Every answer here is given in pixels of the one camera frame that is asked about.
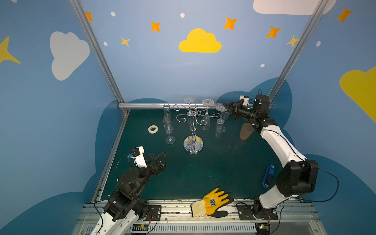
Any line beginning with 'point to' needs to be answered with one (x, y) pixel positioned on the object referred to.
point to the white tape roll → (152, 131)
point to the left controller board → (140, 227)
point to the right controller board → (263, 228)
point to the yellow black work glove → (209, 205)
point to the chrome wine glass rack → (194, 144)
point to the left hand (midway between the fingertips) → (159, 152)
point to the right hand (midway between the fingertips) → (224, 101)
